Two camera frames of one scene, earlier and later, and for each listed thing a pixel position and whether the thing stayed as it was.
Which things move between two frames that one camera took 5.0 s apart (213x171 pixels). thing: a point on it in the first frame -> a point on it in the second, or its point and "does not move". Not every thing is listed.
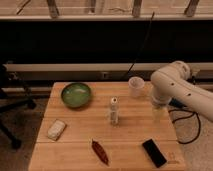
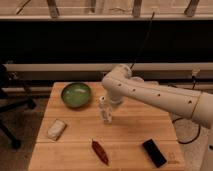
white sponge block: (56, 129) does not move
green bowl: (76, 95) does not move
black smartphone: (154, 153) does not move
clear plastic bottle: (114, 117) -> (106, 113)
